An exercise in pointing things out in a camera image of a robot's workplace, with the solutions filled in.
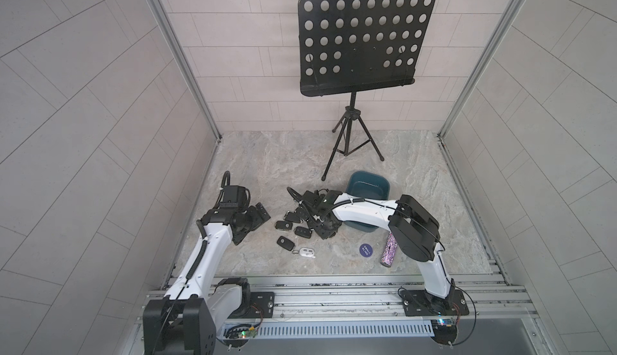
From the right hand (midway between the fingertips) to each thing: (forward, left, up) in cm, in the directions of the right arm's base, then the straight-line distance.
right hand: (325, 231), depth 89 cm
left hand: (+3, +22, +9) cm, 24 cm away
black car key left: (+2, +15, +5) cm, 16 cm away
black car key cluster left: (+5, +11, +5) cm, 13 cm away
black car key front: (-5, +14, +4) cm, 16 cm away
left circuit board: (-31, +26, +4) cm, 40 cm away
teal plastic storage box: (+18, -19, +3) cm, 26 cm away
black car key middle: (-1, +8, +4) cm, 9 cm away
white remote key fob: (-8, +7, +4) cm, 11 cm away
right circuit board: (-32, -33, -1) cm, 46 cm away
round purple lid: (-8, -14, +2) cm, 16 cm away
